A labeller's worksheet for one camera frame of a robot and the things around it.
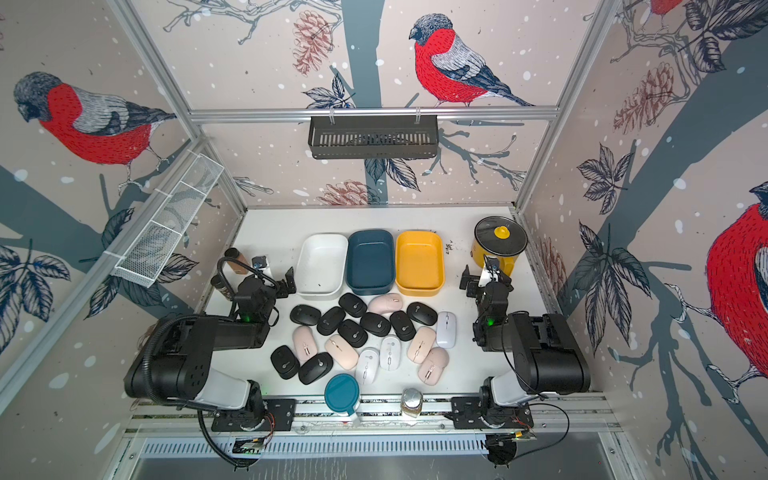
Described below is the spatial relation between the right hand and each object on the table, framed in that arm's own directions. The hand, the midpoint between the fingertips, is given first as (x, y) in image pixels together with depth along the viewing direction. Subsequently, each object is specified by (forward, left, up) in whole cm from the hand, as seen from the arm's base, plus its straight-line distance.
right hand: (485, 265), depth 91 cm
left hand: (-2, +64, +1) cm, 64 cm away
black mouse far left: (-15, +56, -8) cm, 58 cm away
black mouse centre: (-21, +40, -7) cm, 45 cm away
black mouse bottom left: (-29, +57, -6) cm, 65 cm away
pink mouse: (-23, +20, -8) cm, 31 cm away
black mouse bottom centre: (-30, +49, -8) cm, 58 cm away
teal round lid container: (-37, +40, -3) cm, 54 cm away
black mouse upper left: (-17, +47, -7) cm, 51 cm away
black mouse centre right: (-17, +33, -7) cm, 38 cm away
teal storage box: (+6, +37, -9) cm, 39 cm away
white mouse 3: (-29, +35, -7) cm, 46 cm away
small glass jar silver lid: (-39, +23, +1) cm, 45 cm away
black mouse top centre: (-12, +41, -7) cm, 43 cm away
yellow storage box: (+6, +20, -9) cm, 23 cm away
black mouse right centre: (-17, +25, -7) cm, 32 cm away
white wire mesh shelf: (-5, +97, +14) cm, 98 cm away
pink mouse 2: (-29, +17, -7) cm, 35 cm away
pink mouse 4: (-25, +42, -8) cm, 50 cm away
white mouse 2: (-26, +29, -7) cm, 39 cm away
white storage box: (+4, +54, -9) cm, 55 cm away
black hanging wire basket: (+42, +38, +19) cm, 60 cm away
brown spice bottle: (+1, +81, +1) cm, 81 cm away
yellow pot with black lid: (+9, -7, +3) cm, 12 cm away
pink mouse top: (-10, +31, -8) cm, 34 cm away
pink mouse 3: (-24, +53, -7) cm, 59 cm away
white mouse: (-18, +12, -9) cm, 23 cm away
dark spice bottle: (-9, +81, +1) cm, 82 cm away
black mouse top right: (-13, +19, -8) cm, 25 cm away
